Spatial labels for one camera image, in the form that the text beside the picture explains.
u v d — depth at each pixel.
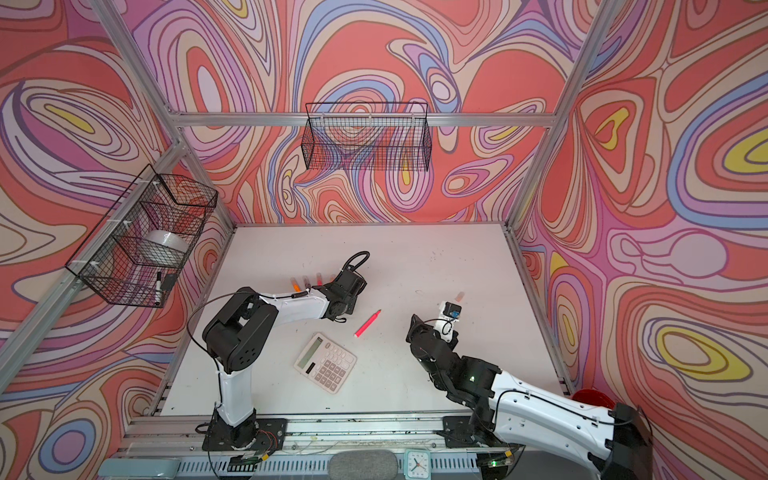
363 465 0.67
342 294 0.77
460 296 0.99
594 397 0.67
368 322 0.93
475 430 0.66
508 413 0.50
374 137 0.97
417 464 0.68
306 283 1.02
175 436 0.75
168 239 0.73
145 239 0.69
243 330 0.51
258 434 0.73
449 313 0.65
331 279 1.04
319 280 1.03
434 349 0.55
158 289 0.72
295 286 1.01
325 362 0.84
